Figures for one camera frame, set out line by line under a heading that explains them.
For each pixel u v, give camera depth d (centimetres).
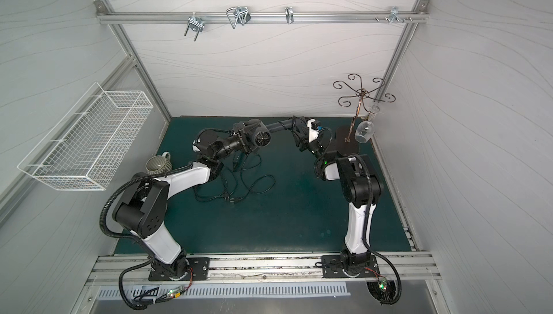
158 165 98
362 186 54
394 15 76
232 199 90
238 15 77
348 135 106
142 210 47
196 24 78
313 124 81
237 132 70
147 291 72
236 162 101
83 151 68
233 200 90
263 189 92
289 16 78
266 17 80
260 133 72
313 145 86
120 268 76
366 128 87
